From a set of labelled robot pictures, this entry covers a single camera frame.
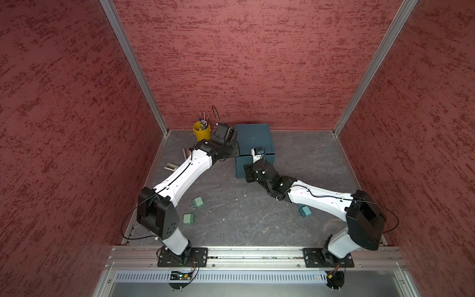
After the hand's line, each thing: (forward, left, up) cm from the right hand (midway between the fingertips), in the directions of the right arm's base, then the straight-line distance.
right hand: (247, 168), depth 84 cm
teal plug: (-16, -27, -13) cm, 34 cm away
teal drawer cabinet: (+13, -2, +8) cm, 16 cm away
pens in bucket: (+30, +23, +2) cm, 38 cm away
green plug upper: (-10, +24, -13) cm, 29 cm away
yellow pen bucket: (+26, +26, -3) cm, 36 cm away
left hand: (+5, +6, +5) cm, 9 cm away
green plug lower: (-18, +28, -13) cm, 36 cm away
